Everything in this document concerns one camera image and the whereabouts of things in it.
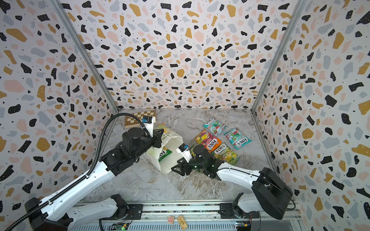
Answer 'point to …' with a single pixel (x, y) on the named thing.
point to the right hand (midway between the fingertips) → (173, 164)
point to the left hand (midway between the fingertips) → (163, 127)
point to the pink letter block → (170, 219)
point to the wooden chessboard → (131, 121)
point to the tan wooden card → (181, 220)
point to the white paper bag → (172, 141)
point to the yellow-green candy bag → (224, 152)
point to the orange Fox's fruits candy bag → (210, 142)
